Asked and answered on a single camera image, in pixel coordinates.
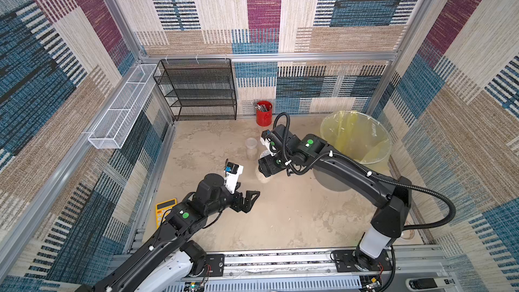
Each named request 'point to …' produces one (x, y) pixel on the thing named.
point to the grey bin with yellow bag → (359, 136)
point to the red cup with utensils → (263, 113)
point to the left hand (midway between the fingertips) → (250, 189)
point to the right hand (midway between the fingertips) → (273, 166)
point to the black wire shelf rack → (199, 89)
